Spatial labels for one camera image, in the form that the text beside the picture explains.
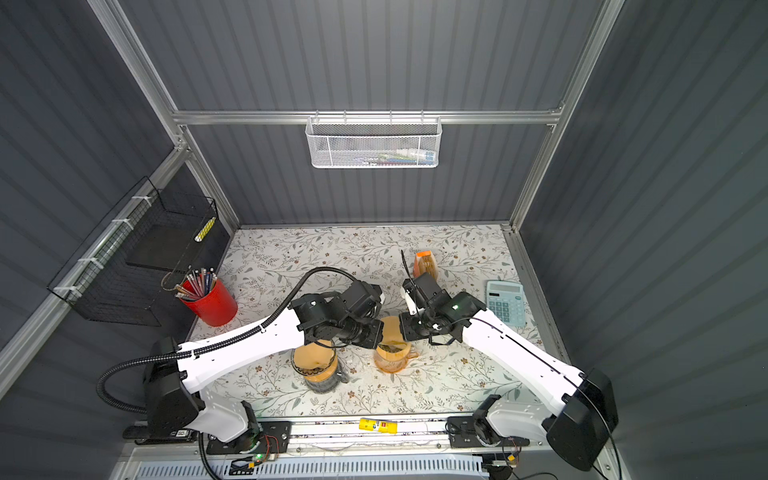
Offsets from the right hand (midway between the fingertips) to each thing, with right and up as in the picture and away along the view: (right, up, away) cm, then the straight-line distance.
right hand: (404, 331), depth 77 cm
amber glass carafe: (-4, -12, +8) cm, 15 cm away
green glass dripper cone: (-3, -5, +1) cm, 6 cm away
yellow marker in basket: (-55, +28, +6) cm, 62 cm away
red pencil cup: (-55, +8, +8) cm, 57 cm away
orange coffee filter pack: (+8, +17, +20) cm, 27 cm away
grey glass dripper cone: (-23, -7, -7) cm, 26 cm away
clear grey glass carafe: (-20, -13, 0) cm, 24 cm away
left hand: (-5, -1, -3) cm, 6 cm away
